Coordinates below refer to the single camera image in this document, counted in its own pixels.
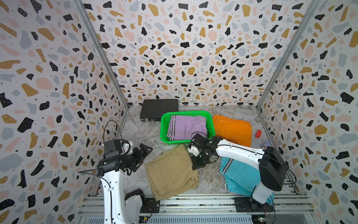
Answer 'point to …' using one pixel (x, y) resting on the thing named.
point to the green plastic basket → (164, 124)
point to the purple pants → (182, 127)
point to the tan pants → (172, 172)
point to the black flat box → (153, 109)
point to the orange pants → (232, 130)
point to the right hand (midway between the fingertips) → (192, 168)
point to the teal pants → (240, 178)
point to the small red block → (258, 133)
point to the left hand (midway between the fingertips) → (148, 153)
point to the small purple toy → (267, 143)
